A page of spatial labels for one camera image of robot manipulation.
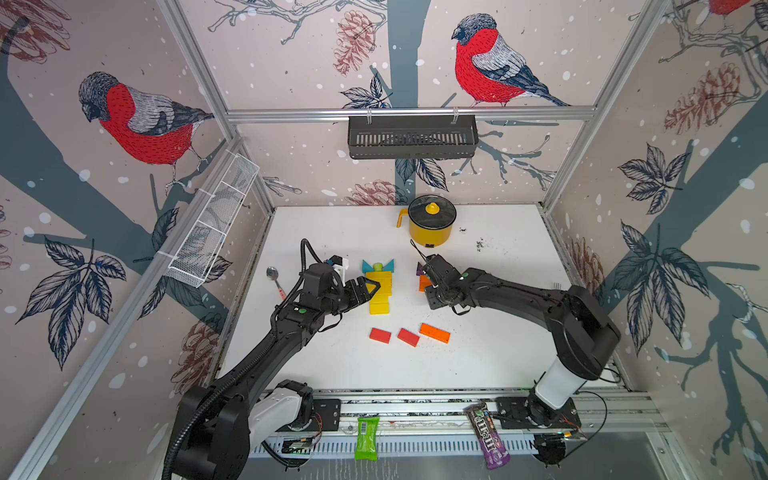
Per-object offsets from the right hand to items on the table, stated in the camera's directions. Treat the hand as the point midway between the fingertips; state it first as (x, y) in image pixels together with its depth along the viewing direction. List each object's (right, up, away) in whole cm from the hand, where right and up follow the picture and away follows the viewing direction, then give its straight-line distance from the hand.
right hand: (435, 292), depth 91 cm
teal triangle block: (-22, +6, +10) cm, 25 cm away
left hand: (-18, +4, -11) cm, 21 cm away
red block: (-9, -13, -3) cm, 16 cm away
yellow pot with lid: (+1, +23, +16) cm, 28 cm away
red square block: (-17, -12, -3) cm, 21 cm away
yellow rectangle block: (-16, +3, +7) cm, 17 cm away
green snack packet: (-19, -29, -21) cm, 41 cm away
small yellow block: (-18, -5, +4) cm, 19 cm away
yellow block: (-16, -1, +6) cm, 17 cm away
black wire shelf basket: (-6, +53, +13) cm, 54 cm away
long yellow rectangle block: (-17, +4, +7) cm, 19 cm away
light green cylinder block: (-18, +7, +11) cm, 22 cm away
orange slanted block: (-1, -12, -4) cm, 12 cm away
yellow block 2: (-18, -7, +1) cm, 19 cm away
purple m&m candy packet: (+11, -32, -23) cm, 40 cm away
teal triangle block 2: (-15, +6, +12) cm, 20 cm away
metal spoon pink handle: (-54, +5, +9) cm, 55 cm away
